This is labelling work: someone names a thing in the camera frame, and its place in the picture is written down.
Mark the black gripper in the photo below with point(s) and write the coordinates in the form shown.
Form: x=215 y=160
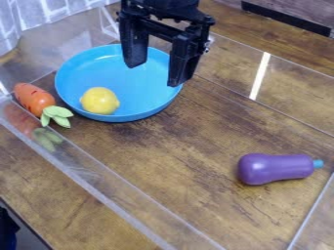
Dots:
x=187 y=43

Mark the yellow toy lemon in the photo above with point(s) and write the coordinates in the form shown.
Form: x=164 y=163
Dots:
x=98 y=100

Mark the purple toy eggplant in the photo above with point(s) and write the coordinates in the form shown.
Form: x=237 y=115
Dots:
x=261 y=168

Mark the orange toy carrot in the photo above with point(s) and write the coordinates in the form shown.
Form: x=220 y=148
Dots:
x=38 y=102

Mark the dark strip on table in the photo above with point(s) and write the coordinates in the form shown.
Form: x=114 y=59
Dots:
x=287 y=19

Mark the clear acrylic barrier wall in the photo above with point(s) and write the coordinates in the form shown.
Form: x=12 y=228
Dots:
x=152 y=185

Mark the blue round tray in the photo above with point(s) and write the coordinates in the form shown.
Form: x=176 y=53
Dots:
x=140 y=87

